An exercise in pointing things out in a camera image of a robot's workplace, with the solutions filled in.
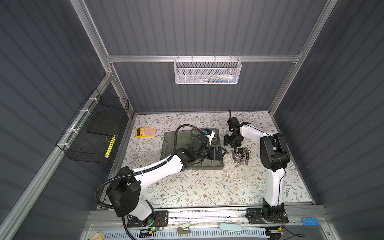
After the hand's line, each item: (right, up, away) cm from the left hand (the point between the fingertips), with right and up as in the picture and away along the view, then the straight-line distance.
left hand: (221, 150), depth 77 cm
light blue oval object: (+3, -34, -9) cm, 36 cm away
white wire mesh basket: (+8, +59, +46) cm, 76 cm away
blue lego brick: (+42, -33, -7) cm, 54 cm away
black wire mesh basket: (-66, +7, -5) cm, 67 cm away
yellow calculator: (-50, +9, +31) cm, 60 cm away
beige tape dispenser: (-21, -37, -8) cm, 43 cm away
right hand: (+10, 0, +24) cm, 26 cm away
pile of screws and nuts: (+16, -7, +19) cm, 26 cm away
